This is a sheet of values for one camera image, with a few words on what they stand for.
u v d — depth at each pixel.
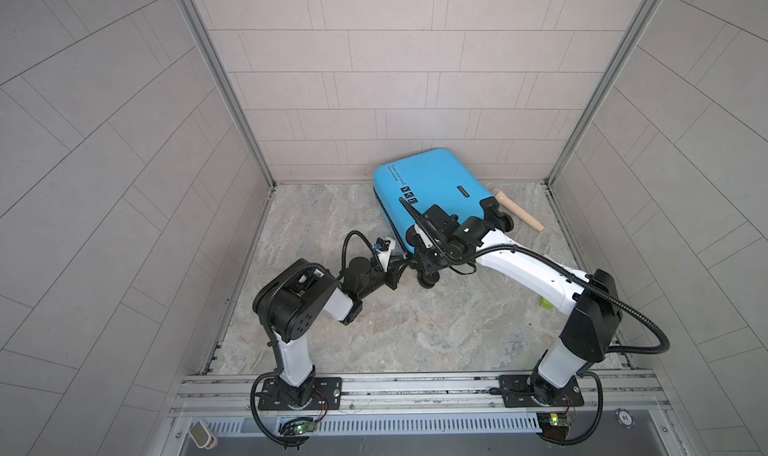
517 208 1.05
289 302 0.49
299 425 0.65
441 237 0.60
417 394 0.72
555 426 0.68
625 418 0.68
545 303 0.48
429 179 0.91
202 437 0.63
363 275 0.70
